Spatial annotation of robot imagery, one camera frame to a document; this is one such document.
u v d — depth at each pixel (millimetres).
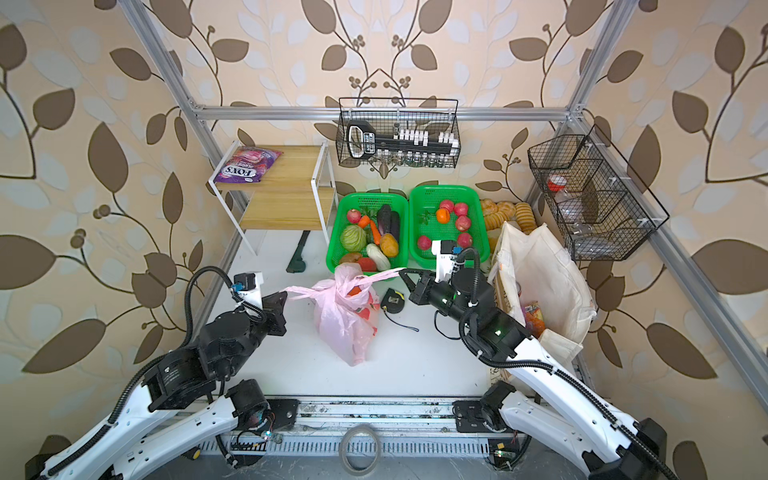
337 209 1094
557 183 806
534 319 787
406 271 666
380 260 999
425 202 1188
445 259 609
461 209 1153
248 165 843
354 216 1116
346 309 688
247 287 551
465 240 1054
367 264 964
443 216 1120
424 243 1048
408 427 737
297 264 1039
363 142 845
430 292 598
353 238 1018
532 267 843
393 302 912
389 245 1018
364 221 1141
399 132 807
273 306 609
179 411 477
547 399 457
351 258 990
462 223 1090
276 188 820
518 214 1153
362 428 749
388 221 1085
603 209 733
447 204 1155
